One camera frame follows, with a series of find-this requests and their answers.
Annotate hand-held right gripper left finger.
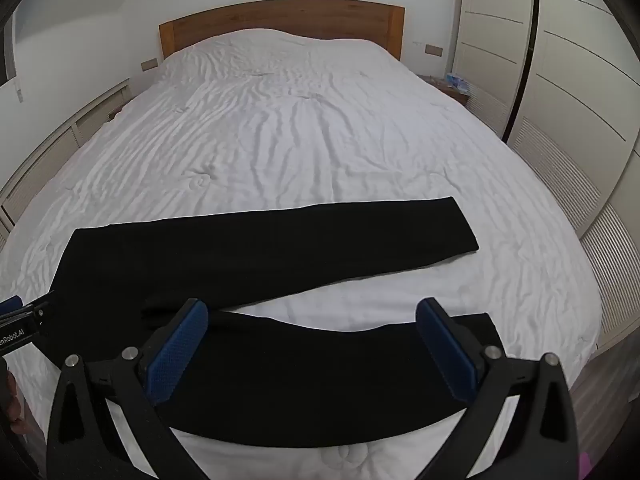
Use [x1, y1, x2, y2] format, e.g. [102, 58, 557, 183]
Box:
[46, 297, 211, 480]

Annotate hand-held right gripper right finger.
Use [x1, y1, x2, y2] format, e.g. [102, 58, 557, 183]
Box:
[416, 297, 596, 480]

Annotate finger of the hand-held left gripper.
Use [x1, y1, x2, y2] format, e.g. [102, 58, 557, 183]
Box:
[0, 291, 55, 335]

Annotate black pants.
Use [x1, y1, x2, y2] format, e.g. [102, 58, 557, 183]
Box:
[47, 196, 506, 448]

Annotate person's left hand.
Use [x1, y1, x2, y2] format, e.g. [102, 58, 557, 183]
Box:
[0, 366, 25, 436]

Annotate cream louvred low cabinet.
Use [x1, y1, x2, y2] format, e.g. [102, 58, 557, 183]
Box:
[0, 77, 132, 241]

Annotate white duvet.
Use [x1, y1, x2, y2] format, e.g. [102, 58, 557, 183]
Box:
[0, 27, 601, 480]

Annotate wooden nightstand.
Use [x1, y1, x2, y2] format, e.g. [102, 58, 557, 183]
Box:
[417, 74, 472, 107]

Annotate white cabinet doors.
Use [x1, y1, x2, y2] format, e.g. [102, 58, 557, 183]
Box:
[445, 0, 640, 376]

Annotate wooden headboard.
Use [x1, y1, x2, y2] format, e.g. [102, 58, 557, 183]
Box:
[159, 0, 406, 61]

